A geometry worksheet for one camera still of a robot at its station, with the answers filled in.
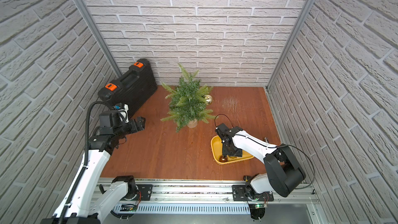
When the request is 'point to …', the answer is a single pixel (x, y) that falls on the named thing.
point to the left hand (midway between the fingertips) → (138, 117)
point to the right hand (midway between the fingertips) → (232, 153)
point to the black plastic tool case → (132, 88)
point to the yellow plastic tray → (217, 150)
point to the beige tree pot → (192, 124)
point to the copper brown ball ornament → (223, 158)
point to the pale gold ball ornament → (208, 99)
